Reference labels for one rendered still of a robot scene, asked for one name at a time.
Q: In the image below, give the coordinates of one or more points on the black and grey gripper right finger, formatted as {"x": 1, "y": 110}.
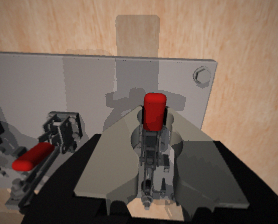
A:
{"x": 209, "y": 175}

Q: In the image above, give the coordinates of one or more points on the grey metal fixture plate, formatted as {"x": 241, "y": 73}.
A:
{"x": 102, "y": 89}

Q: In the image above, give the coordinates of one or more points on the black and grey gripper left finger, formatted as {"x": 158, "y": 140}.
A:
{"x": 103, "y": 170}

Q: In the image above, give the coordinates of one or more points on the toggle clamp with red handle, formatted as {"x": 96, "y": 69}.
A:
{"x": 61, "y": 128}
{"x": 1, "y": 129}

